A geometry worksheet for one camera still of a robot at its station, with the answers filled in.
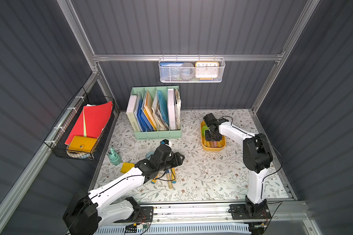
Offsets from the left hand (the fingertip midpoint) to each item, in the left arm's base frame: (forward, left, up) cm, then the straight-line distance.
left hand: (181, 157), depth 78 cm
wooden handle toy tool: (-9, +7, -14) cm, 18 cm away
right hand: (+20, -23, -10) cm, 32 cm away
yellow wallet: (-1, +45, +16) cm, 48 cm away
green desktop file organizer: (+28, +15, +6) cm, 33 cm away
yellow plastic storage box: (+15, -23, -12) cm, 29 cm away
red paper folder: (+14, +46, +15) cm, 50 cm away
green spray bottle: (+4, +40, -7) cm, 41 cm away
